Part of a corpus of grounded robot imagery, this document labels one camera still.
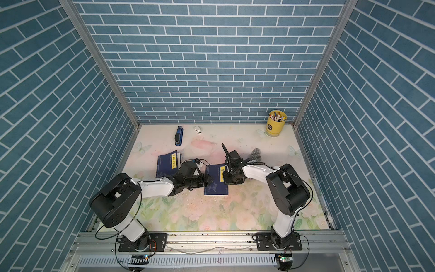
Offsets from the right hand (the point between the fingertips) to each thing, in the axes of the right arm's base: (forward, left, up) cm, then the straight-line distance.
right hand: (226, 182), depth 92 cm
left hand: (-2, +6, +3) cm, 7 cm away
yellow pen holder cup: (+38, -29, +13) cm, 49 cm away
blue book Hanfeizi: (-4, +4, +1) cm, 6 cm away
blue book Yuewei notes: (+6, +33, +5) cm, 34 cm away
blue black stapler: (+27, +33, +5) cm, 43 cm away
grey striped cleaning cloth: (+18, -16, +3) cm, 24 cm away
